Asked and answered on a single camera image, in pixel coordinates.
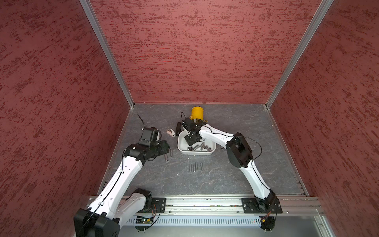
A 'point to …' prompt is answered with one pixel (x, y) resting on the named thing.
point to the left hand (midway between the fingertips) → (165, 151)
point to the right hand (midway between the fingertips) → (192, 142)
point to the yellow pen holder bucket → (197, 112)
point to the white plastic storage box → (202, 147)
